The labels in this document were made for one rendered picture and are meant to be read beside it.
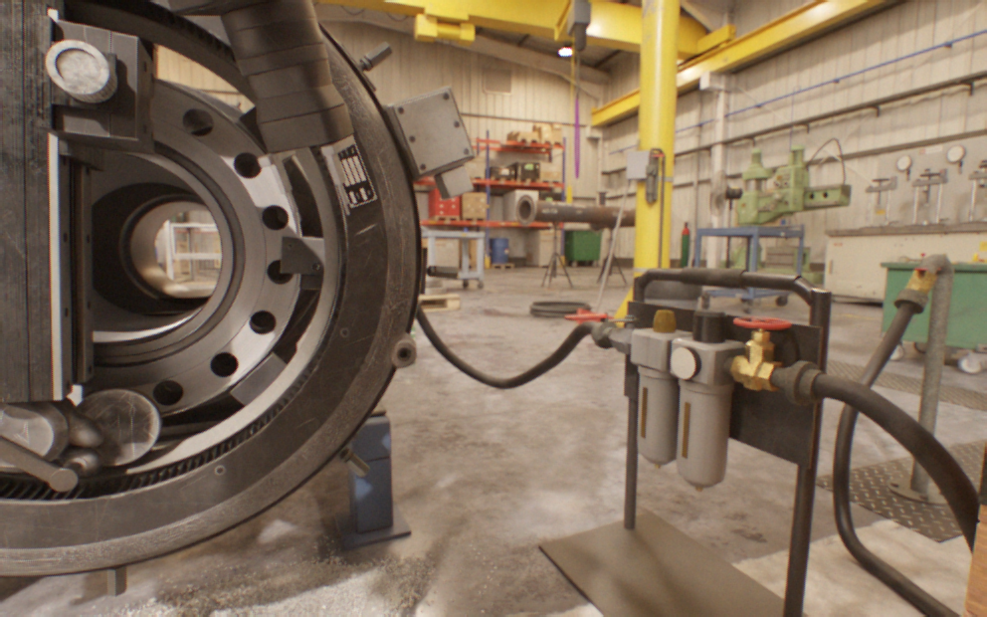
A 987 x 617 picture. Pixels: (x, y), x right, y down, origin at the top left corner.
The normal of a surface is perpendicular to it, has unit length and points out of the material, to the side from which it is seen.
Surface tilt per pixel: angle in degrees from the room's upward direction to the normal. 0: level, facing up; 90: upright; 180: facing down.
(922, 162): 90
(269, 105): 110
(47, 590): 0
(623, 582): 0
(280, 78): 122
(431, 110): 90
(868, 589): 0
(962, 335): 90
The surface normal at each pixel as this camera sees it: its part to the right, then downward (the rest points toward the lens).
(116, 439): 0.43, 0.11
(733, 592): 0.00, -0.99
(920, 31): -0.94, 0.04
